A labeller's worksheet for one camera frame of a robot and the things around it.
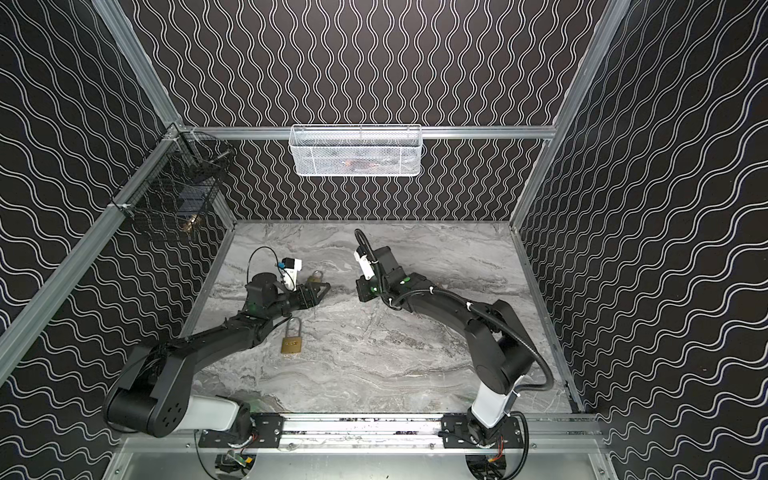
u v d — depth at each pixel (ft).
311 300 2.57
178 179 3.18
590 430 2.51
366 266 2.42
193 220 2.68
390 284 2.22
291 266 2.63
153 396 1.42
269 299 2.28
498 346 1.54
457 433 2.42
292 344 2.88
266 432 2.44
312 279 3.39
